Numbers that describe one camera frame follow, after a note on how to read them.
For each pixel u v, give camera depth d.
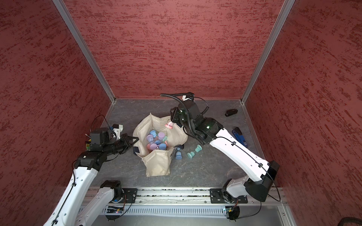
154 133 0.92
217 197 0.74
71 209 0.41
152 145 0.81
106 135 0.57
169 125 0.66
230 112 1.13
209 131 0.45
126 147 0.64
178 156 0.86
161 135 0.89
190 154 0.86
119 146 0.62
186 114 0.45
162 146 0.84
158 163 0.77
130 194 0.74
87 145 0.82
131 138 0.71
